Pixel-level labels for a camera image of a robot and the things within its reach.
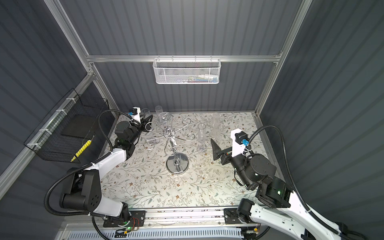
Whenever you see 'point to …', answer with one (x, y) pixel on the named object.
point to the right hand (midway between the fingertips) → (224, 138)
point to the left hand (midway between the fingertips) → (147, 114)
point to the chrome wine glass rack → (177, 163)
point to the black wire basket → (69, 131)
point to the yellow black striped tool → (81, 150)
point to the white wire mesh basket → (187, 71)
